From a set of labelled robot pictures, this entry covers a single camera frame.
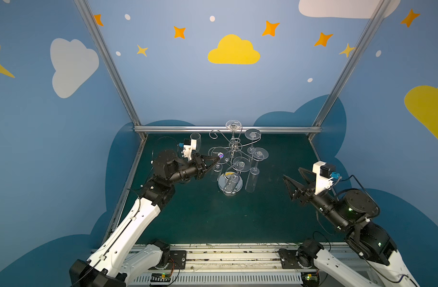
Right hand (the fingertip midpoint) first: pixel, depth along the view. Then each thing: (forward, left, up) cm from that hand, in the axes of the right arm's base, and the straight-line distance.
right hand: (295, 170), depth 58 cm
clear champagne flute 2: (+22, +12, -5) cm, 25 cm away
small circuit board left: (-29, +49, -41) cm, 70 cm away
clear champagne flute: (+31, +40, -17) cm, 54 cm away
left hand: (+5, +26, 0) cm, 26 cm away
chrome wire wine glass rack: (+15, +20, -6) cm, 26 cm away
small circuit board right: (-26, -14, -41) cm, 51 cm away
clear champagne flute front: (+5, +18, -5) cm, 19 cm away
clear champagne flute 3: (+12, +10, -7) cm, 17 cm away
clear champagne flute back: (+25, +21, -4) cm, 33 cm away
